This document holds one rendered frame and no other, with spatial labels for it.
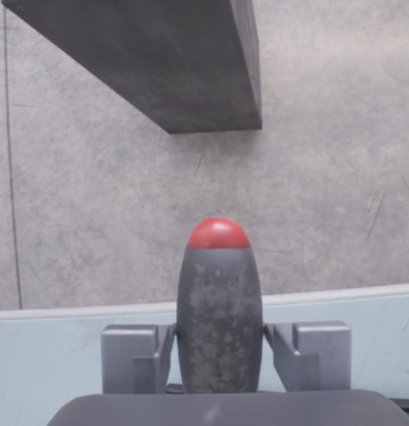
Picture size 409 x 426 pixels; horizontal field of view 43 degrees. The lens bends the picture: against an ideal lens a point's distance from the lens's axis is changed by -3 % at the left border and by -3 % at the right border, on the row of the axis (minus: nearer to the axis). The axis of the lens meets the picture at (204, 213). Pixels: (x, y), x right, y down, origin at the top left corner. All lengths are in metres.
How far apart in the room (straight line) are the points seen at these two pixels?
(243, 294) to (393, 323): 0.21
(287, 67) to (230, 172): 0.30
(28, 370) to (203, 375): 0.26
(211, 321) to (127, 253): 1.26
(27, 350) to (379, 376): 0.24
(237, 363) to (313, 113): 1.24
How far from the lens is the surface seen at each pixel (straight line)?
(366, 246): 1.36
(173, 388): 0.36
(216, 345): 0.16
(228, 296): 0.15
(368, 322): 0.36
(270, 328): 0.16
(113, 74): 0.87
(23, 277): 1.52
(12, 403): 0.42
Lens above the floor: 1.35
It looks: 81 degrees down
